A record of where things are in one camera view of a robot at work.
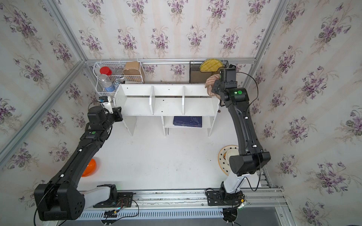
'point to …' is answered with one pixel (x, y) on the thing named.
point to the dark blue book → (191, 121)
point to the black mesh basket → (196, 76)
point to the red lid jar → (105, 70)
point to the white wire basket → (117, 68)
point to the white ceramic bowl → (232, 152)
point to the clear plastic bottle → (106, 83)
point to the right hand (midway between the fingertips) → (221, 84)
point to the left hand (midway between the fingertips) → (122, 108)
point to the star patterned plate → (222, 159)
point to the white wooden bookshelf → (179, 105)
